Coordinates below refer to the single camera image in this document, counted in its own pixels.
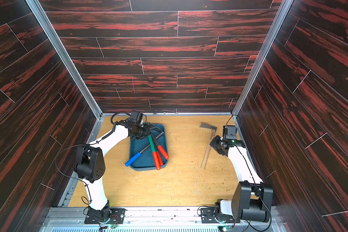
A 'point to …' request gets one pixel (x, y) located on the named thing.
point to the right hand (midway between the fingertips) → (215, 143)
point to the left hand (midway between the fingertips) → (153, 132)
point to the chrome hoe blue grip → (126, 163)
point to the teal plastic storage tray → (145, 161)
